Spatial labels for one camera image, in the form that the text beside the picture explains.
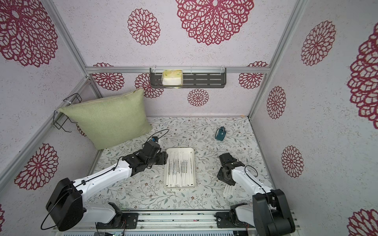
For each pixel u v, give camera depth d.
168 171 0.90
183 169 0.91
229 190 0.83
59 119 0.73
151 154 0.65
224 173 0.64
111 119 0.81
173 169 0.90
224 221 0.73
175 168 0.92
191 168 0.92
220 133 1.02
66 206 0.41
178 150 0.98
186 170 0.91
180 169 0.90
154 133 1.09
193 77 0.93
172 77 0.90
